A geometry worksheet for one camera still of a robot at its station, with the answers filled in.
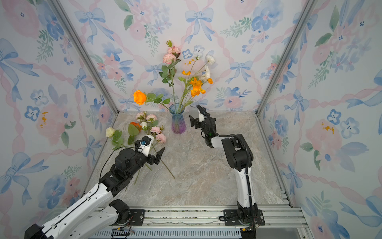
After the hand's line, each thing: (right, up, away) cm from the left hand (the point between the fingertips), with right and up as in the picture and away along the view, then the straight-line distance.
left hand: (155, 142), depth 74 cm
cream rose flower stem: (-33, -2, +28) cm, 43 cm away
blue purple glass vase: (+9, +8, +29) cm, 31 cm away
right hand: (+21, +17, +26) cm, 38 cm away
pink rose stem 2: (+2, -4, -8) cm, 9 cm away
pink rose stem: (-13, +14, +37) cm, 41 cm away
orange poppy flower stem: (+19, +32, +18) cm, 41 cm away
